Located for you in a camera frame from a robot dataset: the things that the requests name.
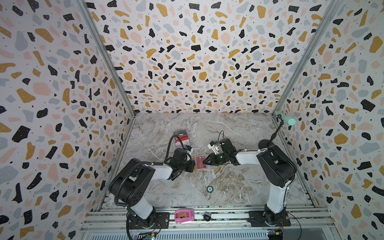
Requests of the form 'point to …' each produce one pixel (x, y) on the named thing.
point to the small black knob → (207, 216)
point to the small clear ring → (225, 190)
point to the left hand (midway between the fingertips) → (197, 162)
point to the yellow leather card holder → (208, 167)
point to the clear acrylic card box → (184, 138)
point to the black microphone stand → (265, 143)
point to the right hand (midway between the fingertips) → (204, 160)
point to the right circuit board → (275, 234)
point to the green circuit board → (152, 237)
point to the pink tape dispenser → (184, 215)
